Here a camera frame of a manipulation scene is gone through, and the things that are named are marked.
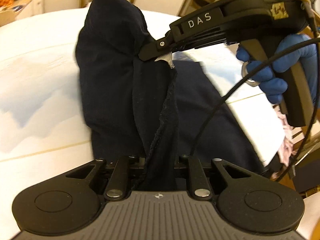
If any blue gloved right hand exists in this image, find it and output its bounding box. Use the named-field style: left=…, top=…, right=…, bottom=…
left=236, top=34, right=318, bottom=105

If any dark navy t-shirt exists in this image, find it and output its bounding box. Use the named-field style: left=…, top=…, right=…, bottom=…
left=75, top=0, right=264, bottom=191

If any black cable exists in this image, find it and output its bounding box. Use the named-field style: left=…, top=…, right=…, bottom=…
left=188, top=0, right=320, bottom=183

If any white side cabinet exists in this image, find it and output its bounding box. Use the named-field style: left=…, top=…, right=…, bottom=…
left=1, top=0, right=44, bottom=27

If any pink patterned cloth on chair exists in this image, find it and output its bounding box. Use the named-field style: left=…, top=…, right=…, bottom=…
left=271, top=105, right=297, bottom=181

